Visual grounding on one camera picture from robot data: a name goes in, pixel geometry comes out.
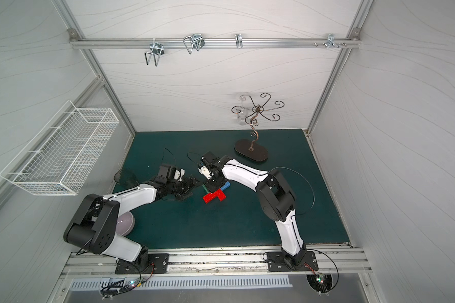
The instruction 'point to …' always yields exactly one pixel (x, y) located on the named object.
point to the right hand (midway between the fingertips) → (212, 185)
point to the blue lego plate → (226, 185)
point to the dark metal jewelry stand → (246, 148)
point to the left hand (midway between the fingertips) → (199, 188)
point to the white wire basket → (60, 160)
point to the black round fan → (321, 283)
